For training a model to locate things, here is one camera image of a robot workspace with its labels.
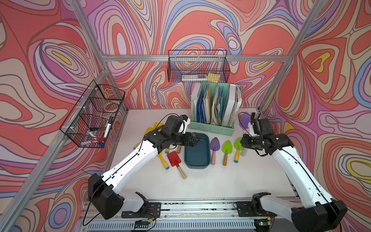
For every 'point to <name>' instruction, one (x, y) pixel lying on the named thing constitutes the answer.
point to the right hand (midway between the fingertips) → (244, 145)
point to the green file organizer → (215, 106)
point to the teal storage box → (198, 157)
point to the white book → (231, 104)
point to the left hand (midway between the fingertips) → (195, 139)
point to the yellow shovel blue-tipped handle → (166, 166)
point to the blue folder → (201, 116)
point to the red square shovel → (174, 161)
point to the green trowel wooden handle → (226, 148)
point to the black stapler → (253, 115)
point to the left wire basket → (89, 122)
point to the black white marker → (108, 127)
